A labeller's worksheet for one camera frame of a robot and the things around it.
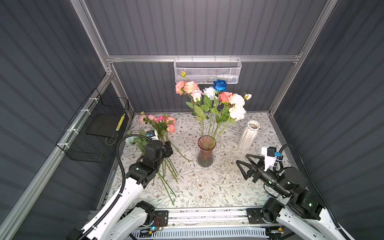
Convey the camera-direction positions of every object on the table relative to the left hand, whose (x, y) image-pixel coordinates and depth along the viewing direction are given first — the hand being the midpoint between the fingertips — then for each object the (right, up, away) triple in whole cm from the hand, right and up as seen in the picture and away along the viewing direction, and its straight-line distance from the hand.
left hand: (165, 143), depth 76 cm
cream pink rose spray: (+29, +12, -2) cm, 32 cm away
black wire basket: (-35, +4, -5) cm, 36 cm away
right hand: (+36, -6, -13) cm, 39 cm away
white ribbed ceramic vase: (+46, +3, +10) cm, 47 cm away
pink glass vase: (+21, -1, +5) cm, 22 cm away
